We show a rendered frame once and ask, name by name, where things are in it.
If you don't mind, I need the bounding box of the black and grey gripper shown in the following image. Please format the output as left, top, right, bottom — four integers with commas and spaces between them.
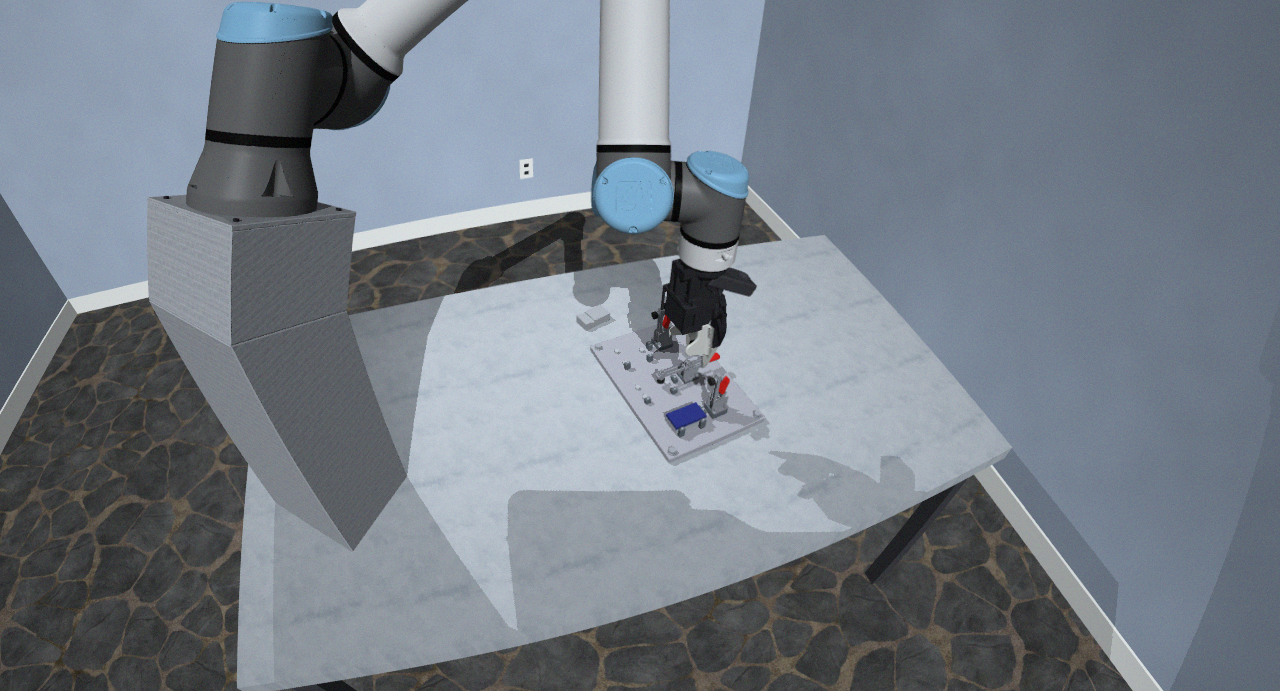
660, 258, 727, 369

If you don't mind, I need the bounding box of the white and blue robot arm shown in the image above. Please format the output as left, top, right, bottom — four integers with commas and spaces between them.
186, 0, 756, 296

